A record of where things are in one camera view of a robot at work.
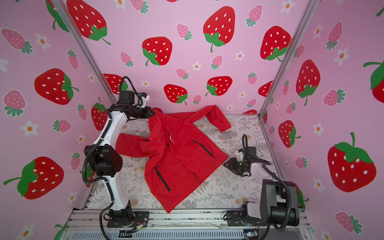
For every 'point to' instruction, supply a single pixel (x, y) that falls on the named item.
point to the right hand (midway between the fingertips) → (225, 166)
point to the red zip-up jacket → (178, 155)
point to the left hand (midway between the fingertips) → (155, 112)
